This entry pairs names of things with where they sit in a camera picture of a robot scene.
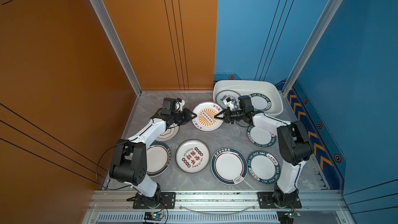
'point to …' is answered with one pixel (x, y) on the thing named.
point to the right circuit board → (287, 216)
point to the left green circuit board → (153, 216)
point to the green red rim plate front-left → (158, 158)
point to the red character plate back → (222, 96)
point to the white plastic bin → (247, 87)
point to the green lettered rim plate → (260, 102)
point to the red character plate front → (192, 156)
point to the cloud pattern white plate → (168, 135)
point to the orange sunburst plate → (205, 120)
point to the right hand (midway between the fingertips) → (215, 117)
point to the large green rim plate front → (229, 166)
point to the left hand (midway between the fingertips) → (196, 115)
